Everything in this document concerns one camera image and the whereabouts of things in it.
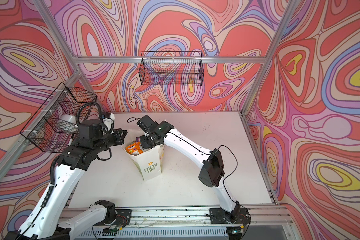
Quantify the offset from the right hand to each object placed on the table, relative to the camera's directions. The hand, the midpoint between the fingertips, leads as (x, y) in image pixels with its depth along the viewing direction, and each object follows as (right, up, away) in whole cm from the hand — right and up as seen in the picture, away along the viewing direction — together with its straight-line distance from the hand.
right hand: (148, 147), depth 80 cm
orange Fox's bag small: (-6, 0, -5) cm, 8 cm away
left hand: (-7, +9, -10) cm, 16 cm away
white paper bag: (+2, -7, -4) cm, 9 cm away
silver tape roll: (-38, +15, -7) cm, 41 cm away
